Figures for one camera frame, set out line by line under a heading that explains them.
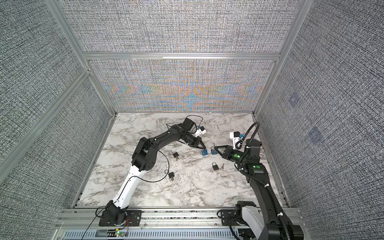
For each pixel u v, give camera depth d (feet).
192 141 2.95
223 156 2.26
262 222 1.68
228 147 2.33
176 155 3.15
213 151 3.15
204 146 3.10
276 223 1.32
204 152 3.10
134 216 2.41
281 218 1.33
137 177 2.04
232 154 2.25
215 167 3.00
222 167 2.97
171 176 2.84
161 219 2.45
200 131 3.03
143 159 2.10
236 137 2.32
